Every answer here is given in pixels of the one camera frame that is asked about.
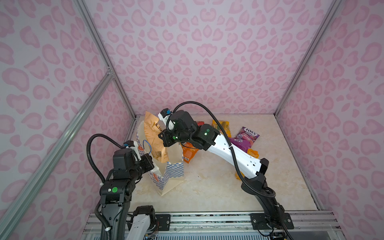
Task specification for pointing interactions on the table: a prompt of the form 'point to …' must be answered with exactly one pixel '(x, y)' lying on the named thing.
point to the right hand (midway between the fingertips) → (158, 135)
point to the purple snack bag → (243, 145)
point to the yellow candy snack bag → (225, 124)
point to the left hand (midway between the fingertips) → (151, 154)
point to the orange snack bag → (189, 151)
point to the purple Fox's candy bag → (246, 134)
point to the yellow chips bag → (252, 152)
